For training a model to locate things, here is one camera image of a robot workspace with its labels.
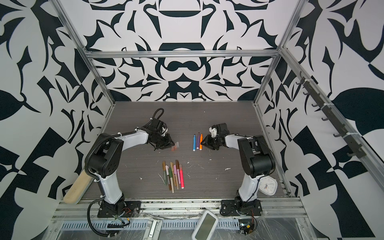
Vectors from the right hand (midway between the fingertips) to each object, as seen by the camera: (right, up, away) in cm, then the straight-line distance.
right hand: (203, 142), depth 96 cm
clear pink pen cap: (-19, -3, -2) cm, 19 cm away
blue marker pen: (-6, -1, +1) cm, 6 cm away
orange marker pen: (-2, +1, +2) cm, 3 cm away
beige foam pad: (-65, -21, -18) cm, 71 cm away
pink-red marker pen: (-13, -17, -12) cm, 24 cm away
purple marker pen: (-3, 0, +3) cm, 4 cm away
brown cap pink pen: (-15, -15, -9) cm, 23 cm away
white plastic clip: (-24, -34, -28) cm, 51 cm away
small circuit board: (+19, -35, -25) cm, 47 cm away
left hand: (-18, 0, -1) cm, 18 cm away
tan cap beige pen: (-18, -15, -11) cm, 26 cm away
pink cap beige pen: (-17, -14, -9) cm, 24 cm away
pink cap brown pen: (-22, -13, -9) cm, 27 cm away
